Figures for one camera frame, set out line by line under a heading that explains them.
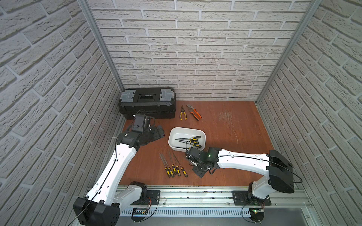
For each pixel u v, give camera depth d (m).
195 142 0.94
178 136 0.98
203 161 0.58
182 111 1.12
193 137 0.97
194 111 1.11
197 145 0.92
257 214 0.70
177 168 0.83
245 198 0.75
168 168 0.83
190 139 0.95
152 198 0.73
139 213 0.71
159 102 0.95
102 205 0.37
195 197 0.76
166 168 0.83
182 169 0.83
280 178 0.41
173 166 0.85
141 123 0.55
